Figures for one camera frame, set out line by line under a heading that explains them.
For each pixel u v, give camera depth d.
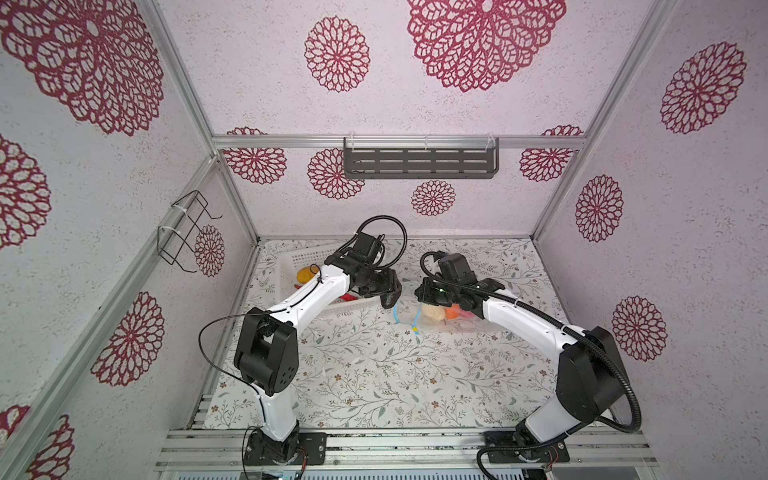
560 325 0.48
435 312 0.94
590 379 0.44
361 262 0.67
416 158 0.94
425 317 0.95
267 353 0.47
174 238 0.75
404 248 0.75
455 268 0.66
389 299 0.84
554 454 0.72
